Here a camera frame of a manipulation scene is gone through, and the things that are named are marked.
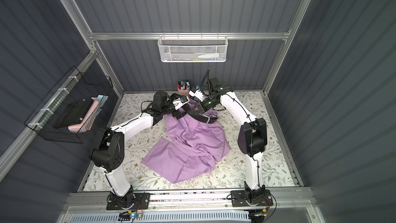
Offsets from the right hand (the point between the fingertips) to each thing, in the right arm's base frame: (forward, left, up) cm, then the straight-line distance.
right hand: (192, 112), depth 83 cm
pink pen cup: (+28, +8, -8) cm, 30 cm away
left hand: (+8, +4, -1) cm, 9 cm away
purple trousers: (-14, +1, -14) cm, 19 cm away
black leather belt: (+1, +2, -1) cm, 2 cm away
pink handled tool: (-17, +47, +11) cm, 52 cm away
